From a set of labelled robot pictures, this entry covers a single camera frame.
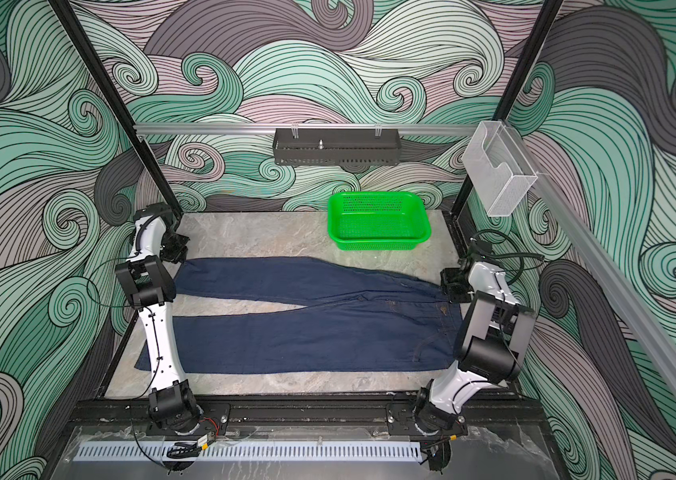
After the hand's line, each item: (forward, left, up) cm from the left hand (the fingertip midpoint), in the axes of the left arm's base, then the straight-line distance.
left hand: (186, 251), depth 106 cm
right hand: (-15, -88, +6) cm, 89 cm away
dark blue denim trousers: (-24, -63, -1) cm, 67 cm away
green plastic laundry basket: (+19, -71, -1) cm, 74 cm away
